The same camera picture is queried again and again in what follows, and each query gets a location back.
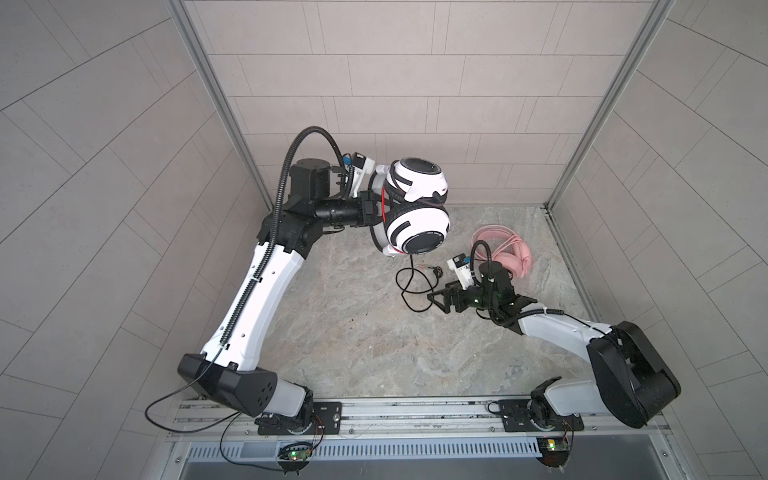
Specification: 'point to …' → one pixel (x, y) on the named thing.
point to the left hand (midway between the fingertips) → (404, 208)
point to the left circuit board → (295, 455)
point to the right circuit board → (554, 450)
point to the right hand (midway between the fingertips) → (437, 293)
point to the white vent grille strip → (447, 448)
